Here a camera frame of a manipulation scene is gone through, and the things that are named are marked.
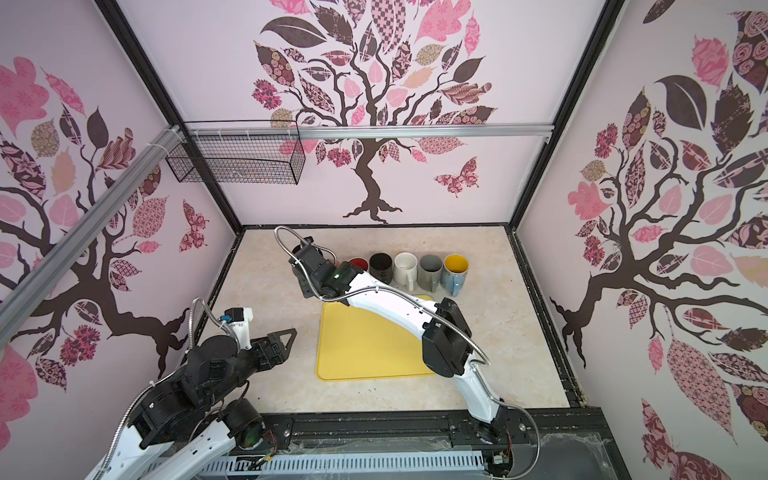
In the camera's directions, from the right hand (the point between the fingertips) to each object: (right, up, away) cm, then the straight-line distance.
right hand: (310, 271), depth 82 cm
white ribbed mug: (+28, 0, +21) cm, 35 cm away
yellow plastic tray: (+12, -21, +2) cm, 24 cm away
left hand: (-2, -16, -13) cm, 20 cm away
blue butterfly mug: (+43, -1, +12) cm, 45 cm away
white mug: (+12, +2, +23) cm, 26 cm away
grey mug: (+35, -1, +13) cm, 38 cm away
